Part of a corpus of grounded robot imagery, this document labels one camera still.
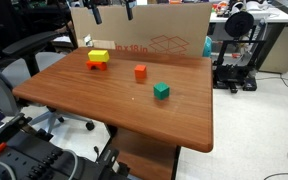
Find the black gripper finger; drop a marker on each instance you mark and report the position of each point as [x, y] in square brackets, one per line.
[130, 10]
[97, 15]

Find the yellow rectangular block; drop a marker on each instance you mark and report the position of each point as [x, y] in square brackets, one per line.
[98, 55]

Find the orange arch block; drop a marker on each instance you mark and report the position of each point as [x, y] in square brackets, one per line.
[101, 66]

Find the orange cube block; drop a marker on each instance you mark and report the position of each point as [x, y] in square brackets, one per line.
[140, 72]

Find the green cube block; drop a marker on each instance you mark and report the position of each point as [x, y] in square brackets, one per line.
[161, 91]

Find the white crumpled paper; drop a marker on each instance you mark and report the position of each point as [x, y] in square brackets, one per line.
[88, 40]

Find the large cardboard box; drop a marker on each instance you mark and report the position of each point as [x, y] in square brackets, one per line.
[170, 23]

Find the teal round object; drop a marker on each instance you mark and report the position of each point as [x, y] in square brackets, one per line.
[207, 47]

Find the brown wooden table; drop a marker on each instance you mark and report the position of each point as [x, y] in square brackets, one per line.
[117, 100]

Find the black filament spool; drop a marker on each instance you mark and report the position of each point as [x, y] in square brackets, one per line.
[239, 24]

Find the black 3D printer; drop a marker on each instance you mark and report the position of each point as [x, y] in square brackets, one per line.
[229, 75]

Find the gray office chair with armrest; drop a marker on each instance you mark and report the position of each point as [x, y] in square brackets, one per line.
[0, 90]

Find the black power strip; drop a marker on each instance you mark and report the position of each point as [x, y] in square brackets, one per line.
[40, 160]

